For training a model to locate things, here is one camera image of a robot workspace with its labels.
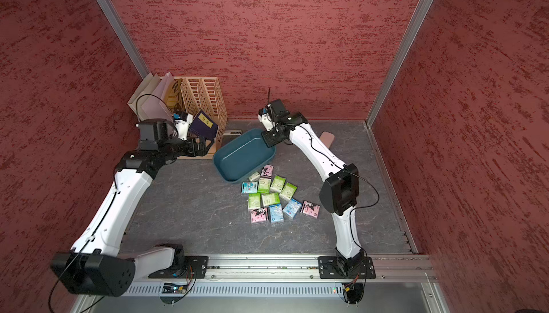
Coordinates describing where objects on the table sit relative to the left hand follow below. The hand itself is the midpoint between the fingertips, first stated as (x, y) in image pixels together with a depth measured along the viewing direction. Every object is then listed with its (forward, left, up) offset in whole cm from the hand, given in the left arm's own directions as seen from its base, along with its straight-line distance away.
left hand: (201, 143), depth 76 cm
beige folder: (+21, +32, +2) cm, 38 cm away
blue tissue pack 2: (-14, -34, -25) cm, 44 cm away
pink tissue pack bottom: (-17, -20, -25) cm, 36 cm away
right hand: (+8, -25, -8) cm, 27 cm away
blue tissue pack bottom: (-16, -27, -25) cm, 41 cm away
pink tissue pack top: (+4, -22, -25) cm, 34 cm away
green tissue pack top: (0, -17, -24) cm, 30 cm away
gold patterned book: (+32, +23, -5) cm, 40 cm away
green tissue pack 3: (-6, -32, -25) cm, 41 cm away
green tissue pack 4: (-11, -18, -25) cm, 32 cm away
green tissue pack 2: (-3, -28, -25) cm, 37 cm away
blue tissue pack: (-5, -15, -25) cm, 30 cm away
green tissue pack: (-4, -22, -25) cm, 33 cm away
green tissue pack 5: (-10, -25, -25) cm, 36 cm away
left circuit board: (-41, +8, -29) cm, 51 cm away
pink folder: (+21, +27, -1) cm, 34 cm away
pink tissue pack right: (-14, -41, -25) cm, 51 cm away
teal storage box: (+4, -12, -14) cm, 19 cm away
